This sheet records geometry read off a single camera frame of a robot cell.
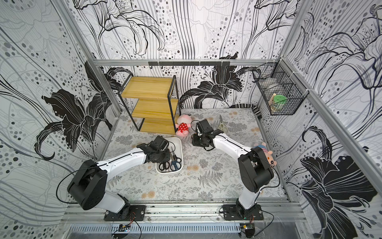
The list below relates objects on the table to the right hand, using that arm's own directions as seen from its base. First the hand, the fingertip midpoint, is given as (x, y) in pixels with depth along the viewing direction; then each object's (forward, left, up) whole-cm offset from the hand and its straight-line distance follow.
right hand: (195, 140), depth 91 cm
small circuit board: (-45, +34, -10) cm, 57 cm away
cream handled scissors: (+17, -20, -8) cm, 27 cm away
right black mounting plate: (-38, -19, -6) cm, 43 cm away
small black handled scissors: (-14, +19, -7) cm, 24 cm away
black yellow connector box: (-44, -26, -11) cm, 52 cm away
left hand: (-11, +16, -5) cm, 20 cm away
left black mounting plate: (-38, +29, -8) cm, 49 cm away
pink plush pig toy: (+17, +8, -2) cm, 19 cm away
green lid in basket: (+11, -46, +23) cm, 53 cm away
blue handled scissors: (-14, +12, -7) cm, 20 cm away
